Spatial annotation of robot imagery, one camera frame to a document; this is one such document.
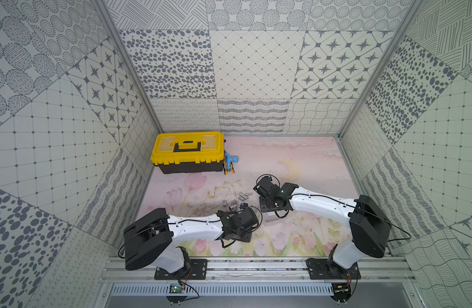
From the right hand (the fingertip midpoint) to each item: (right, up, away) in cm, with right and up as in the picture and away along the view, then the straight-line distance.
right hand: (268, 205), depth 85 cm
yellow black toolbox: (-38, +24, +7) cm, 46 cm away
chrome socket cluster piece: (-12, +2, +8) cm, 14 cm away
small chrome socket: (-16, -2, +3) cm, 17 cm away
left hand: (-8, -10, -4) cm, 13 cm away
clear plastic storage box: (0, 0, -15) cm, 15 cm away
